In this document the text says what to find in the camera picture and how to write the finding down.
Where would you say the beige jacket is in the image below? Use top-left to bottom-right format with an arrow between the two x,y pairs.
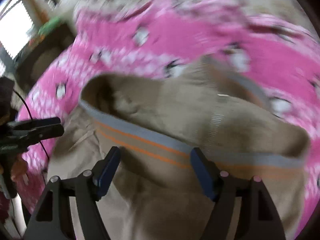
48,56 -> 310,239

